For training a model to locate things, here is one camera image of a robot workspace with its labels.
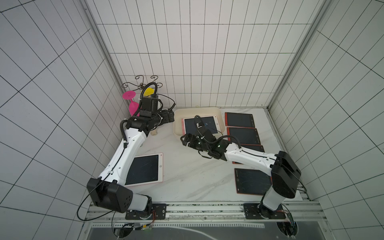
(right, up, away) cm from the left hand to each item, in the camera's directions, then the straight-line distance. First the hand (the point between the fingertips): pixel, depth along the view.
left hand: (165, 117), depth 78 cm
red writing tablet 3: (+56, -20, +20) cm, 63 cm away
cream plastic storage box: (+6, +4, +34) cm, 35 cm away
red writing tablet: (+51, -1, +36) cm, 63 cm away
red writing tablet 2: (+53, -12, +25) cm, 60 cm away
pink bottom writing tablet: (+28, -3, +32) cm, 43 cm away
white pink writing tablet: (-15, -32, +12) cm, 37 cm away
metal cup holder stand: (-17, +20, +12) cm, 28 cm away
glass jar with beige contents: (-13, -10, +23) cm, 28 cm away
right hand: (+11, -10, +5) cm, 16 cm away
